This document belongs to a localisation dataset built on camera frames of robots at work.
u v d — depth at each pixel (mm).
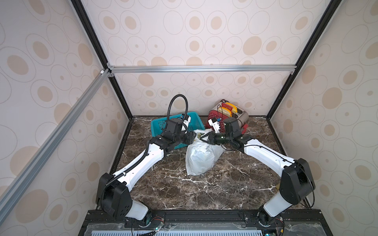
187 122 714
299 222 726
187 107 673
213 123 761
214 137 716
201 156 742
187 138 702
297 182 442
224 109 947
